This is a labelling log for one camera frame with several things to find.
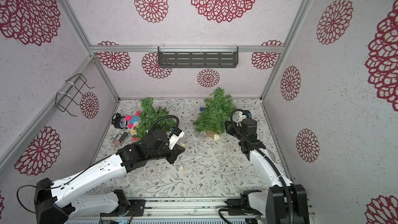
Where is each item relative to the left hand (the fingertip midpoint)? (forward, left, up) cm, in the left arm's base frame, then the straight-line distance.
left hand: (182, 150), depth 73 cm
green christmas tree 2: (+20, -18, +8) cm, 27 cm away
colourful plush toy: (+26, +34, -13) cm, 45 cm away
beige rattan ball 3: (-5, +1, -12) cm, 13 cm away
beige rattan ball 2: (+2, 0, +2) cm, 3 cm away
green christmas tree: (+11, +14, +11) cm, 21 cm away
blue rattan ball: (+30, -9, -5) cm, 31 cm away
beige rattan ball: (+10, -17, -5) cm, 20 cm away
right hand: (+18, -23, -1) cm, 29 cm away
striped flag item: (+14, +41, -16) cm, 47 cm away
